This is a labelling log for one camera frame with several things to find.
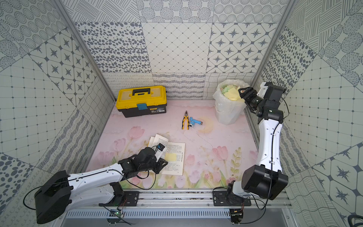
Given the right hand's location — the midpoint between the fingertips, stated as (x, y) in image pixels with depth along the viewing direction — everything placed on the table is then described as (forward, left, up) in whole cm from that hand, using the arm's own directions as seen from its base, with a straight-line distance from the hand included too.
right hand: (240, 94), depth 74 cm
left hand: (-23, +41, -29) cm, 55 cm away
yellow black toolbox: (+14, +66, -19) cm, 70 cm away
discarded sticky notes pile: (+12, +1, -9) cm, 15 cm away
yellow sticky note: (-20, +39, -35) cm, 56 cm away
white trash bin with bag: (+3, +2, -18) cm, 18 cm away
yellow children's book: (-27, +36, -35) cm, 57 cm away
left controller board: (-51, +66, -39) cm, 92 cm away
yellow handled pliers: (+12, +30, -34) cm, 47 cm away
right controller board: (-49, +3, -39) cm, 63 cm away
